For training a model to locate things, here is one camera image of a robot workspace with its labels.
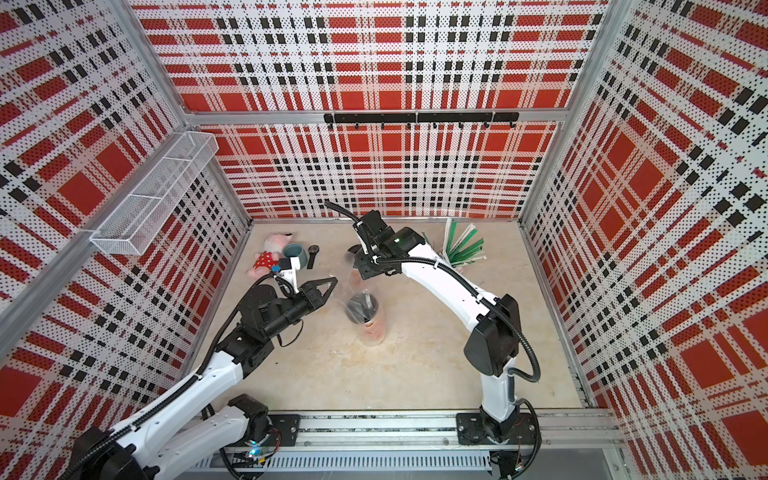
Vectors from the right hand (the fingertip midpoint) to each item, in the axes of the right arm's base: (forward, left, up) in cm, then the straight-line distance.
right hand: (373, 264), depth 81 cm
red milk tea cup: (-13, +2, -1) cm, 14 cm away
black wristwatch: (+22, +26, -21) cm, 40 cm away
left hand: (-7, +7, +2) cm, 10 cm away
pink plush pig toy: (+14, +38, -15) cm, 43 cm away
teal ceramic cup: (+19, +31, -17) cm, 40 cm away
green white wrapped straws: (+12, -26, -8) cm, 29 cm away
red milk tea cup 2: (+2, +6, -9) cm, 11 cm away
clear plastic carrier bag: (-7, -1, 0) cm, 7 cm away
